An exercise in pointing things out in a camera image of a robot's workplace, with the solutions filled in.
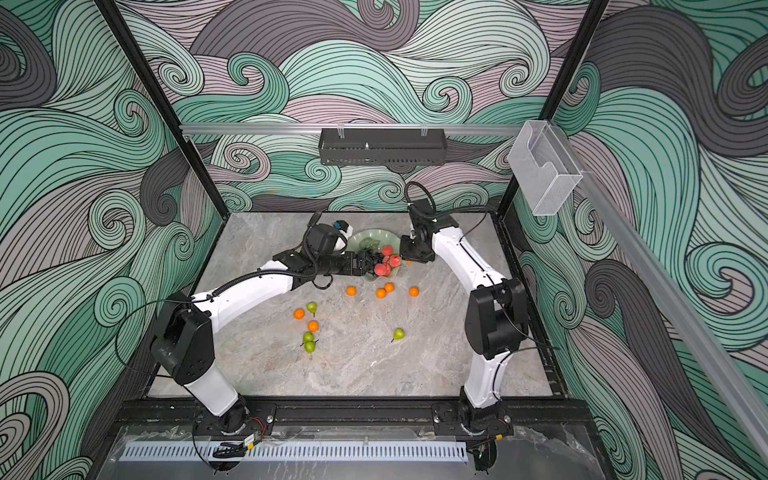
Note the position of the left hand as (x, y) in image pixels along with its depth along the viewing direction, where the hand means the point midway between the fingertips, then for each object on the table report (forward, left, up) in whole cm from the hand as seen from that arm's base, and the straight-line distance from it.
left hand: (362, 259), depth 85 cm
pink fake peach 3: (+4, -6, -11) cm, 13 cm away
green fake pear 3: (-20, +14, -15) cm, 29 cm away
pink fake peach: (+15, -8, -15) cm, 23 cm away
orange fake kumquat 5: (-1, -17, -17) cm, 24 cm away
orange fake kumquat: (-3, -13, +3) cm, 14 cm away
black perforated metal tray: (+33, -4, +16) cm, 37 cm away
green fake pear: (-8, +16, -16) cm, 24 cm away
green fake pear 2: (-18, +15, -16) cm, 28 cm away
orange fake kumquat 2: (-2, +4, -16) cm, 16 cm away
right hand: (+4, -14, -3) cm, 15 cm away
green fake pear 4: (-16, -11, -16) cm, 25 cm away
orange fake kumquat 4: (0, -8, -16) cm, 18 cm away
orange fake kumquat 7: (-14, +14, -16) cm, 26 cm away
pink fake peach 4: (+4, -5, -10) cm, 12 cm away
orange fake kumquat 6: (-10, +20, -16) cm, 28 cm away
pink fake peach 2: (+7, -10, -11) cm, 17 cm away
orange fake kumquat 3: (-3, -6, -15) cm, 17 cm away
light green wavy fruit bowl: (+19, -7, -13) cm, 24 cm away
